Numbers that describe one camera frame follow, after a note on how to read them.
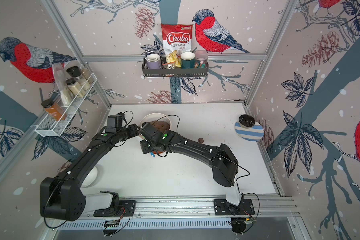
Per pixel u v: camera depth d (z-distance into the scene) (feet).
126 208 2.40
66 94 2.35
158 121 3.22
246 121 3.43
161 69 2.75
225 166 1.50
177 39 2.57
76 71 2.56
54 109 2.16
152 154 2.39
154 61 2.65
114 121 2.10
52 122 2.23
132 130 2.50
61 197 1.29
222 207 2.39
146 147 2.25
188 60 2.62
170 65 2.79
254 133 3.31
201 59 2.78
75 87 2.50
